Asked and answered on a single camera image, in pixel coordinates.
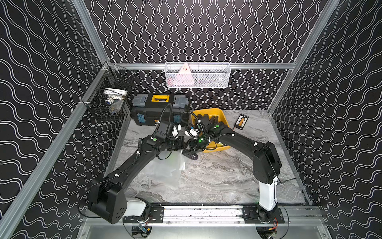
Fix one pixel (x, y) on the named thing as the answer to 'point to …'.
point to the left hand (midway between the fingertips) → (187, 142)
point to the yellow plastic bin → (220, 116)
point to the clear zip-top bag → (167, 169)
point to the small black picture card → (241, 121)
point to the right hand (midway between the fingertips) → (186, 151)
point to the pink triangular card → (184, 76)
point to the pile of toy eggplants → (206, 120)
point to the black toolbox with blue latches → (150, 109)
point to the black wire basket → (108, 100)
